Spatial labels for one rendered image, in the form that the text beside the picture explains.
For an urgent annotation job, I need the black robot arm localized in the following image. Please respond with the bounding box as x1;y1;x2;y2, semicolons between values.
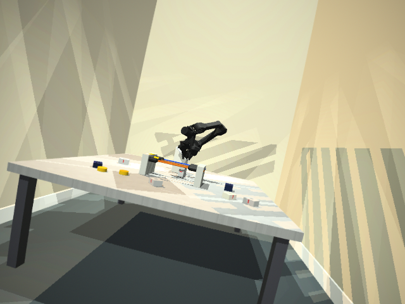
180;120;227;149

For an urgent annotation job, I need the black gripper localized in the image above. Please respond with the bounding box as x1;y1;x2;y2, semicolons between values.
178;137;200;160

